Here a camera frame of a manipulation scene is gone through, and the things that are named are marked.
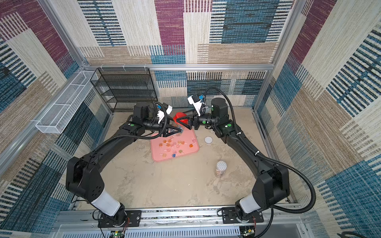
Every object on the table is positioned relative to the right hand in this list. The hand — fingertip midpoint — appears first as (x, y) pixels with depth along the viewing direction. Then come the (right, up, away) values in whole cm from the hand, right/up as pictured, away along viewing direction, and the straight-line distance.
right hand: (182, 119), depth 71 cm
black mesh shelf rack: (-46, +24, +38) cm, 64 cm away
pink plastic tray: (-14, -18, +27) cm, 35 cm away
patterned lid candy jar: (+20, -25, +7) cm, 32 cm away
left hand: (-1, -4, +2) cm, 5 cm away
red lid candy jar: (-1, -7, 0) cm, 7 cm away
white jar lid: (+16, -13, +31) cm, 37 cm away
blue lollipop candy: (-7, -22, +24) cm, 33 cm away
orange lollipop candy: (+4, -16, +29) cm, 33 cm away
